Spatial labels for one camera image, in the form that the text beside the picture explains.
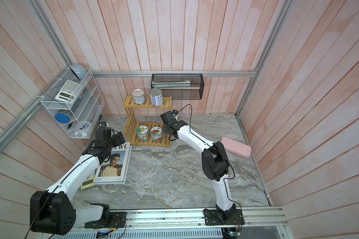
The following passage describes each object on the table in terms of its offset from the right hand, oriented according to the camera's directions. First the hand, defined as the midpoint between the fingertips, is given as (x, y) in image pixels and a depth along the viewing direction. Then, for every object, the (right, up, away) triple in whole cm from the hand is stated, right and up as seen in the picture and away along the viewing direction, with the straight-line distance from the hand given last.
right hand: (167, 127), depth 95 cm
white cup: (-49, 0, -11) cm, 50 cm away
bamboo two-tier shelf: (-27, +3, +9) cm, 28 cm away
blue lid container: (-54, +5, -19) cm, 58 cm away
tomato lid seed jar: (-8, -5, 0) cm, 9 cm away
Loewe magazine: (-31, -26, -9) cm, 41 cm away
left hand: (-31, -6, -9) cm, 32 cm away
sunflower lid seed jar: (-17, -4, +1) cm, 17 cm away
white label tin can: (-17, +19, -9) cm, 27 cm away
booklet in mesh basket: (-5, +26, -5) cm, 27 cm away
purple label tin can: (-6, +17, -13) cm, 22 cm away
